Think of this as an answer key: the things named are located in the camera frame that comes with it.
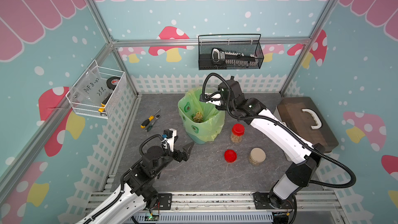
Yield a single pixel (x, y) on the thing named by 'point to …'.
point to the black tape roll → (112, 82)
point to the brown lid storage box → (303, 116)
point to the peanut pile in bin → (198, 118)
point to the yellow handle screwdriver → (146, 122)
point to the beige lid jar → (257, 156)
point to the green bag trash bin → (202, 122)
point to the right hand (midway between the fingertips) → (221, 90)
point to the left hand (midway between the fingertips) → (186, 142)
